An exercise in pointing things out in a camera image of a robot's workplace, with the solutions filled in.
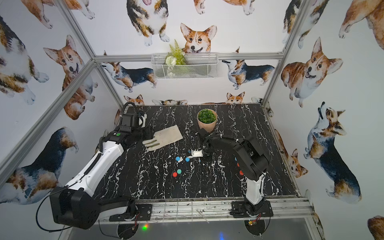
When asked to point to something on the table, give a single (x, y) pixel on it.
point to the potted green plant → (206, 119)
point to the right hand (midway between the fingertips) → (202, 156)
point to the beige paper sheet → (163, 138)
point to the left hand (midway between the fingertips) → (152, 127)
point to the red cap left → (174, 174)
